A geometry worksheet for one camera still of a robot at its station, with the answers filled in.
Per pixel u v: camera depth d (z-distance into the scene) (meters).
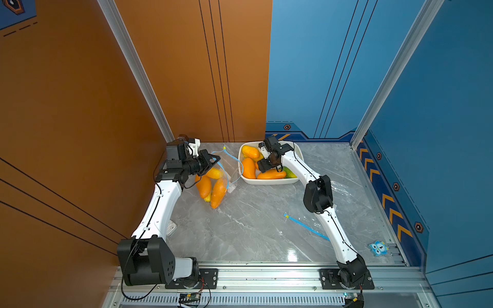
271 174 0.96
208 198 0.92
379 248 0.79
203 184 0.91
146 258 0.40
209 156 0.76
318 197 0.67
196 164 0.68
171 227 0.86
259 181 0.98
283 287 0.73
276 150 0.80
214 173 0.89
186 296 0.71
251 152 1.03
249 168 1.03
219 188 0.89
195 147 0.73
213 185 0.91
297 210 0.91
